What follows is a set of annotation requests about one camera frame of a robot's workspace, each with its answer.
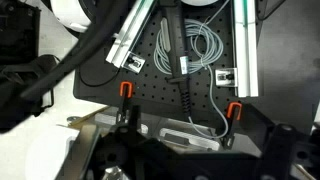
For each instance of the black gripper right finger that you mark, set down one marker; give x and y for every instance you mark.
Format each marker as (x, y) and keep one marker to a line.
(280, 146)

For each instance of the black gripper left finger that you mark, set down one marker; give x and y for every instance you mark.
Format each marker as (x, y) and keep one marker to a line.
(131, 133)

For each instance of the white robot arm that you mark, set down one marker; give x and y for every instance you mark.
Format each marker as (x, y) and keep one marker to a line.
(70, 13)

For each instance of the black perforated breadboard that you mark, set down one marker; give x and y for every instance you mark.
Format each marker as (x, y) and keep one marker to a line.
(150, 90)

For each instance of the orange black bar clamp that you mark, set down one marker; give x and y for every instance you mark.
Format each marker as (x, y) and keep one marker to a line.
(233, 108)
(126, 86)

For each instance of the grey stove knob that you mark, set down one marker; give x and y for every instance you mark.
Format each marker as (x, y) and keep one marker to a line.
(73, 119)

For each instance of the wooden toy kitchen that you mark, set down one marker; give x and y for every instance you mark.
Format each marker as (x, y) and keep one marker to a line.
(200, 141)

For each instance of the black fabric bag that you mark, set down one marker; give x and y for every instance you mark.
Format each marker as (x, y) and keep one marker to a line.
(16, 96)

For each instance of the black equipment case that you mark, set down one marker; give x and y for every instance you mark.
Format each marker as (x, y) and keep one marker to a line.
(16, 30)

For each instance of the silver corner bracket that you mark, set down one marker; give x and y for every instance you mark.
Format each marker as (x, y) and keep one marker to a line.
(226, 77)
(135, 62)

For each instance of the aluminium extrusion rail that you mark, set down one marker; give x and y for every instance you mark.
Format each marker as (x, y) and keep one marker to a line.
(246, 46)
(131, 31)

